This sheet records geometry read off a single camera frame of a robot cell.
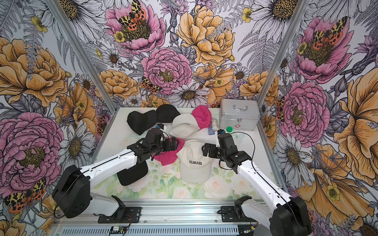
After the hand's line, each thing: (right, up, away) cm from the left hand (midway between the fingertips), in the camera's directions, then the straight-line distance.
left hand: (172, 146), depth 85 cm
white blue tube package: (+27, +10, +23) cm, 37 cm away
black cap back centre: (-9, +20, +27) cm, 35 cm away
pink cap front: (-4, -8, +6) cm, 11 cm away
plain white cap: (+6, +11, +17) cm, 21 cm away
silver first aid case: (+44, +19, +18) cm, 51 cm away
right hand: (+21, -3, -3) cm, 21 cm away
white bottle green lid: (+36, +9, +13) cm, 39 cm away
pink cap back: (+19, +18, +27) cm, 38 cm away
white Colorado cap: (+13, -12, +1) cm, 18 cm away
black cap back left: (-27, +13, +23) cm, 38 cm away
